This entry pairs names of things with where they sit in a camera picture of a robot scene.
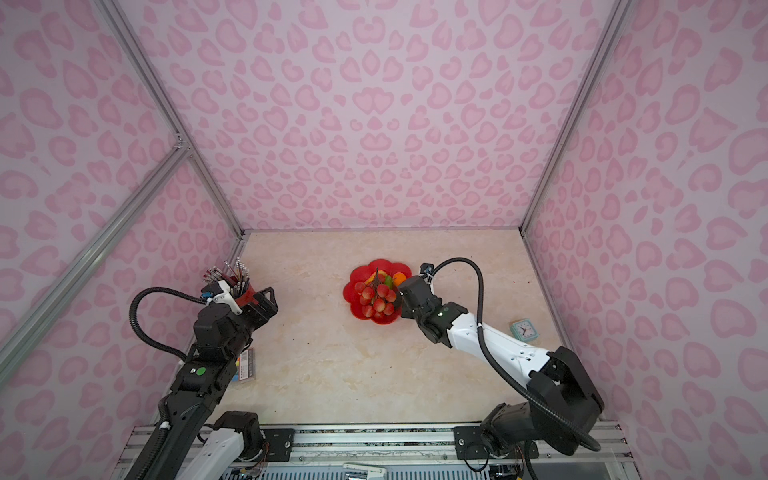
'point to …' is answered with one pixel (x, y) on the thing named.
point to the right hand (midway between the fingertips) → (412, 297)
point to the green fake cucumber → (388, 281)
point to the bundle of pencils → (236, 278)
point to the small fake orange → (398, 278)
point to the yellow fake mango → (372, 277)
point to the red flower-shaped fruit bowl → (360, 273)
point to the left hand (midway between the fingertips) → (261, 291)
